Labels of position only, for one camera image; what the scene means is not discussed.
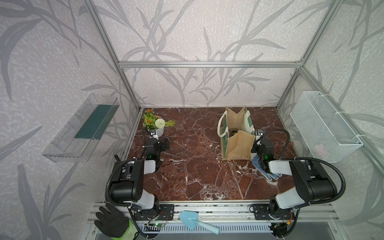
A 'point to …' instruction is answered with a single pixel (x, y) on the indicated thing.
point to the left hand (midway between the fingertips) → (158, 138)
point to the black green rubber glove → (114, 224)
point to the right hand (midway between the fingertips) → (256, 138)
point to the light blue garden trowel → (190, 218)
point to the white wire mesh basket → (324, 132)
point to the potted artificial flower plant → (151, 121)
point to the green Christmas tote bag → (237, 147)
